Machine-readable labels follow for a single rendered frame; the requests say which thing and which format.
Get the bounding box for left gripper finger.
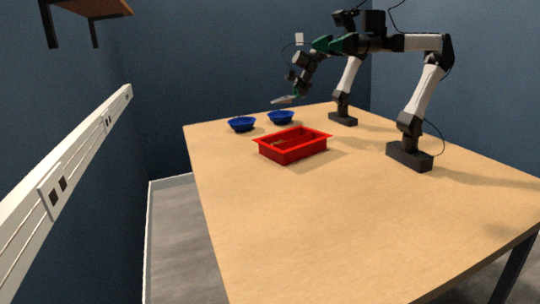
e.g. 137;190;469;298
328;34;349;57
312;35;329;55

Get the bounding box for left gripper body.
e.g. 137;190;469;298
328;32;368;57

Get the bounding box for blue bowl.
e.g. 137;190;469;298
267;110;294;125
227;117;256;132

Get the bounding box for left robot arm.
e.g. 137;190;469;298
332;8;455;163

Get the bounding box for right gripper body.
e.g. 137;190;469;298
293;70;313;96

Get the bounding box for grey scoop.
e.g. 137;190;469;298
271;95;295;103

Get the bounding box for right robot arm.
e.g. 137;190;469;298
284;49;368;122

